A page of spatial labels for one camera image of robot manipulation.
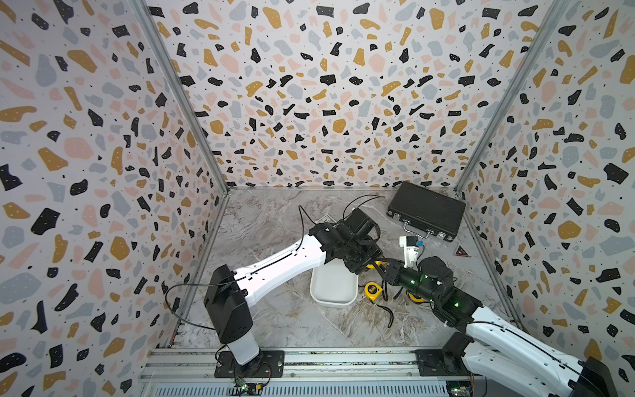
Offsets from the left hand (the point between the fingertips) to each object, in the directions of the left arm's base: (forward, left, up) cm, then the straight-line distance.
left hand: (386, 259), depth 72 cm
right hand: (0, +3, -1) cm, 4 cm away
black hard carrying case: (+34, -25, -19) cm, 46 cm away
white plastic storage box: (+2, +15, -21) cm, 26 cm away
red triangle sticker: (+15, -37, -23) cm, 46 cm away
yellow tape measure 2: (-1, +2, -1) cm, 3 cm away
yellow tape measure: (-1, +2, -21) cm, 21 cm away
